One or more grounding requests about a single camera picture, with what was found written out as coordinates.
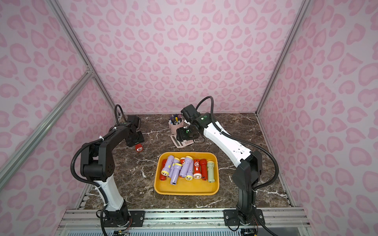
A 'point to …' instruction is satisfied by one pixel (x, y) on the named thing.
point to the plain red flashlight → (203, 163)
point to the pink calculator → (180, 144)
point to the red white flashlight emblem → (197, 174)
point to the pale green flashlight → (210, 165)
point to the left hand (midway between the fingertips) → (140, 140)
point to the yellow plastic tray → (184, 187)
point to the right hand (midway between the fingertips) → (182, 137)
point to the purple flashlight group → (189, 176)
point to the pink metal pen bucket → (175, 123)
